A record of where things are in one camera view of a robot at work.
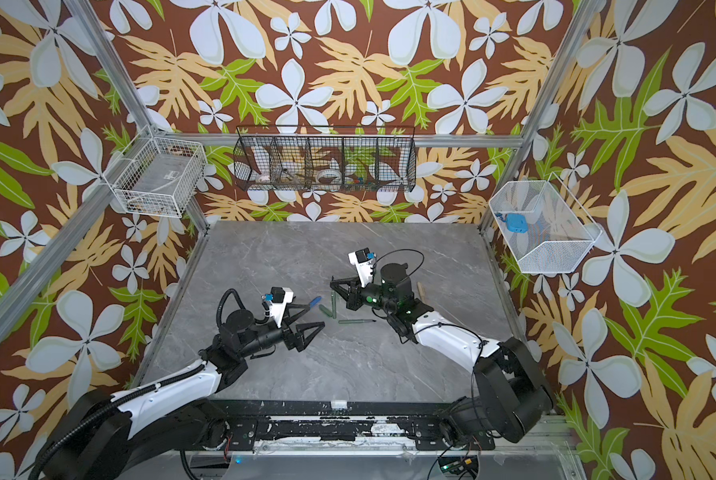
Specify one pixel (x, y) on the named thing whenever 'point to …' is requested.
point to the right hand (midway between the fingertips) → (331, 286)
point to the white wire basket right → (559, 232)
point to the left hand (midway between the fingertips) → (314, 312)
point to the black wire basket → (316, 158)
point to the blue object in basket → (515, 222)
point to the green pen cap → (325, 310)
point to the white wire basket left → (157, 176)
